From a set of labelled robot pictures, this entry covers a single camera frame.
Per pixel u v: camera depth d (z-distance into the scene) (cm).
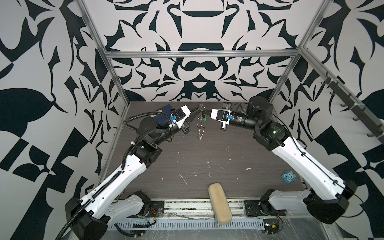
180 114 45
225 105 51
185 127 52
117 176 43
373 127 53
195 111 57
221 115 46
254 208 74
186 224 65
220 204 73
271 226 71
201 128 56
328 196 39
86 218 37
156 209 73
